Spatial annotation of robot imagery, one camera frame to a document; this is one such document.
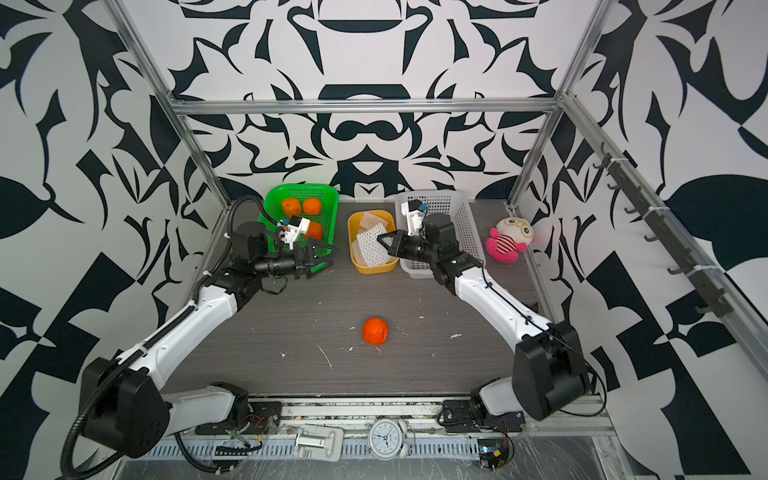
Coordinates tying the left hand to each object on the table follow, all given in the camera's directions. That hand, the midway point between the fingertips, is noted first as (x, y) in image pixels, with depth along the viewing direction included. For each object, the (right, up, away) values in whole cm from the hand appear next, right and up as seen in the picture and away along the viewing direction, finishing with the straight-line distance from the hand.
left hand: (334, 253), depth 73 cm
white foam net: (+9, 0, +5) cm, 10 cm away
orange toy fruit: (-22, +15, +39) cm, 47 cm away
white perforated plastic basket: (+37, +16, +39) cm, 56 cm away
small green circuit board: (+37, -46, -2) cm, 60 cm away
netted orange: (-15, +15, +39) cm, 44 cm away
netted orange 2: (+9, -22, +10) cm, 26 cm away
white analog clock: (+12, -42, -4) cm, 44 cm away
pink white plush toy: (+54, +3, +30) cm, 61 cm away
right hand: (+10, +5, +5) cm, 12 cm away
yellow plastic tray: (+3, +9, +35) cm, 36 cm away
